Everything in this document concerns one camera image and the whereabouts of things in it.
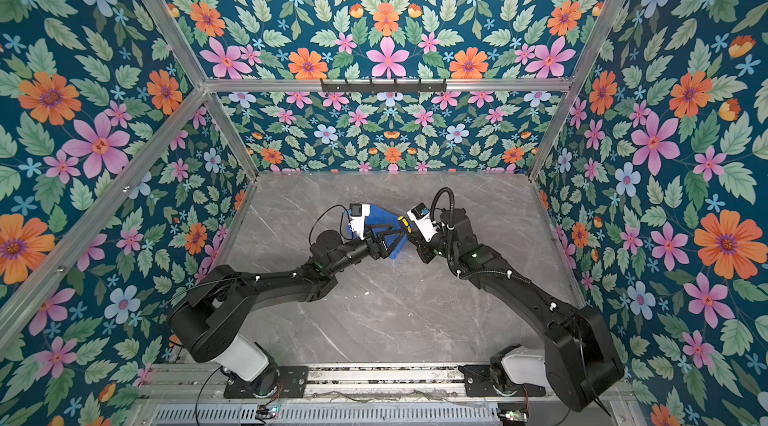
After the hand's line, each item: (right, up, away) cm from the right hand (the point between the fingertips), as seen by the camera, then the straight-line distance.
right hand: (413, 231), depth 82 cm
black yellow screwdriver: (-2, +3, -3) cm, 4 cm away
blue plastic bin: (-7, +1, 0) cm, 7 cm away
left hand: (-3, +2, -7) cm, 8 cm away
